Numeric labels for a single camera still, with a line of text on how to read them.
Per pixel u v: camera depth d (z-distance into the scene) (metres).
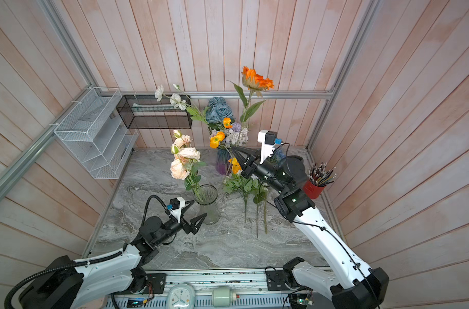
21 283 0.39
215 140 0.74
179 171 0.61
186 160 0.62
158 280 0.73
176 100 0.83
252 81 0.45
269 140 0.50
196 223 0.69
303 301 0.70
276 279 0.74
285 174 0.46
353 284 0.38
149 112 1.04
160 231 0.60
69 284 0.43
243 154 0.59
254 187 0.94
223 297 0.64
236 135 0.83
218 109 0.82
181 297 0.69
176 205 0.65
